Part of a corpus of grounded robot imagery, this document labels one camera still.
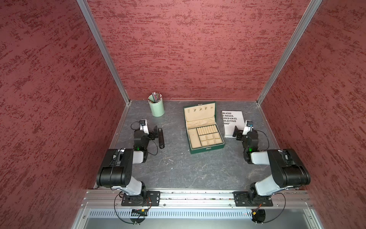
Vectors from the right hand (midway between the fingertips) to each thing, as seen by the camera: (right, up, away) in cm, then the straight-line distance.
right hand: (241, 128), depth 94 cm
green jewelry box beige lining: (-26, -3, +1) cm, 26 cm away
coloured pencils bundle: (-60, +22, +9) cm, 65 cm away
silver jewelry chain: (-52, -16, -4) cm, 55 cm away
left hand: (-62, 0, 0) cm, 62 cm away
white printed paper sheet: (-4, +6, +10) cm, 12 cm away
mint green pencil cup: (-60, +14, +11) cm, 63 cm away
